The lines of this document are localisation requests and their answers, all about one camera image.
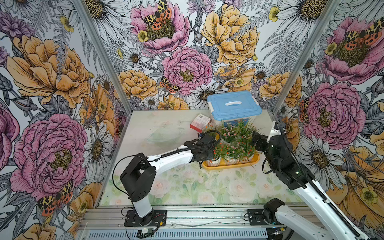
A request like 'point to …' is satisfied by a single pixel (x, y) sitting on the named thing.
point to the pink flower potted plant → (228, 131)
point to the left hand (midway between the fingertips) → (207, 158)
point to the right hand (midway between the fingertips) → (261, 136)
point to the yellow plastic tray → (223, 165)
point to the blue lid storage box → (230, 106)
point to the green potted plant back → (232, 150)
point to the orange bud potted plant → (246, 130)
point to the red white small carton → (200, 122)
